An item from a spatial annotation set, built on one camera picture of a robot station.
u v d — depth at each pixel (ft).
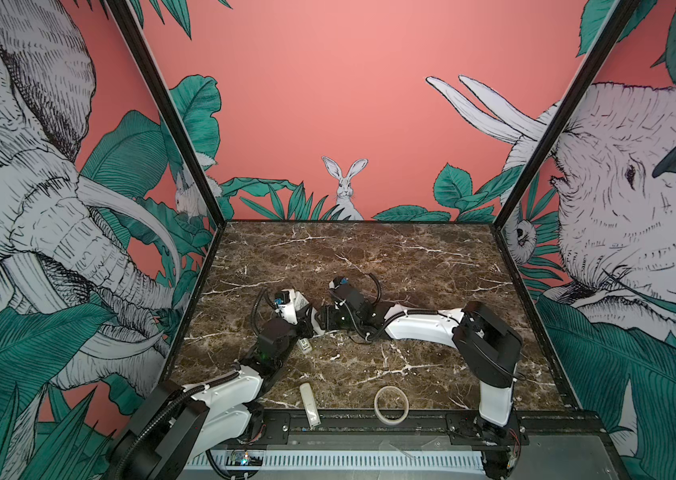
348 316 2.21
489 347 1.59
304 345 2.80
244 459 2.30
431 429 2.45
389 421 2.46
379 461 2.30
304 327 2.49
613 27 2.32
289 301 2.44
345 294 2.23
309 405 2.45
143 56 2.47
